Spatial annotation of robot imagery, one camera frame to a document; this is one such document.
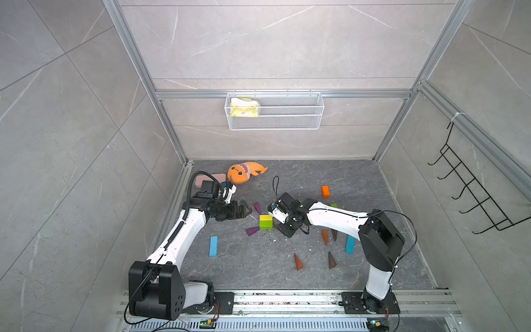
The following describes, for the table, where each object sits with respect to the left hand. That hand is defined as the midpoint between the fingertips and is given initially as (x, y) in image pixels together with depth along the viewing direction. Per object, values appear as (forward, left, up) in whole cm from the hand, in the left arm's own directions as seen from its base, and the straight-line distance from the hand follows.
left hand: (242, 209), depth 82 cm
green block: (+8, -43, -14) cm, 46 cm away
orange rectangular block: (+16, -40, -13) cm, 45 cm away
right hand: (-3, -18, -11) cm, 21 cm away
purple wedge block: (+8, -5, -13) cm, 16 cm away
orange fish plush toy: (+25, +4, -7) cm, 26 cm away
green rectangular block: (-2, -9, -11) cm, 15 cm away
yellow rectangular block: (+2, -9, -12) cm, 15 cm away
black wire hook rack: (-10, -78, +17) cm, 80 cm away
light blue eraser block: (-10, +14, -13) cm, 21 cm away
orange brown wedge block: (-7, -35, -12) cm, 38 cm away
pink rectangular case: (+27, +14, -12) cm, 32 cm away
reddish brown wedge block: (-17, -22, -15) cm, 32 cm away
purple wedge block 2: (-3, -2, -14) cm, 15 cm away
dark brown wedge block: (-18, -35, -13) cm, 42 cm away
